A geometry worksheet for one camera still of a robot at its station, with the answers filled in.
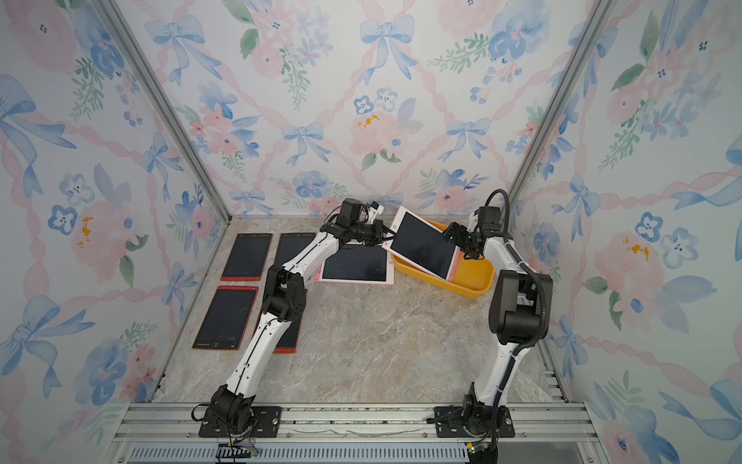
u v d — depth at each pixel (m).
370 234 0.93
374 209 0.97
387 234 0.98
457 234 0.89
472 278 1.00
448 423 0.73
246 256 1.10
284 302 0.69
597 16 0.69
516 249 0.61
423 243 1.04
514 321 0.52
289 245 1.13
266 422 0.74
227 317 0.93
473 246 0.83
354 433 0.73
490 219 0.78
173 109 0.89
